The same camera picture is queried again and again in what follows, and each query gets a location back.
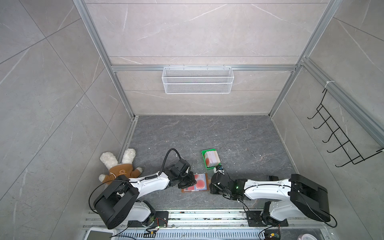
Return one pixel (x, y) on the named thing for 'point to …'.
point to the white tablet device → (101, 233)
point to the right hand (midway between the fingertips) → (208, 186)
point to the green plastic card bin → (203, 152)
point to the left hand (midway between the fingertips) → (197, 179)
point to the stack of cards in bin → (212, 158)
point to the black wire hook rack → (353, 154)
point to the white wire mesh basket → (197, 80)
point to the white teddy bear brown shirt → (115, 169)
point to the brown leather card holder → (192, 188)
